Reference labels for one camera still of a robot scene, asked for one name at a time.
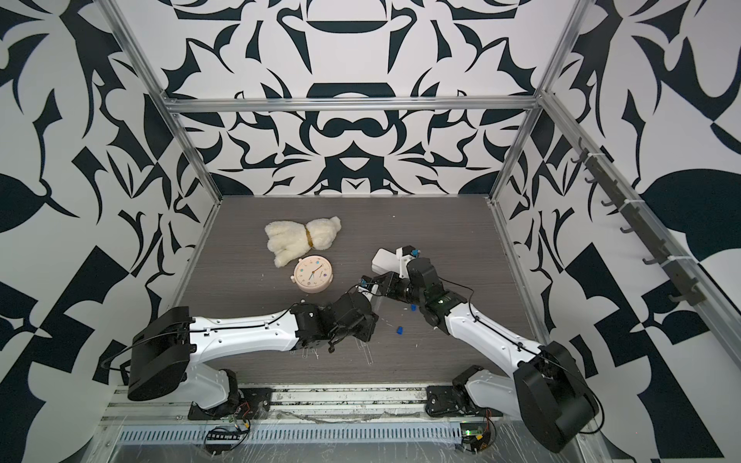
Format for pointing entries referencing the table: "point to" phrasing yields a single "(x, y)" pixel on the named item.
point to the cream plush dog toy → (289, 239)
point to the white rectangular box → (385, 261)
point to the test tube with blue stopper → (368, 354)
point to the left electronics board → (220, 442)
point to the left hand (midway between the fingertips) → (377, 312)
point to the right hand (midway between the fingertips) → (373, 277)
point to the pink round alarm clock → (313, 273)
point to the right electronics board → (473, 435)
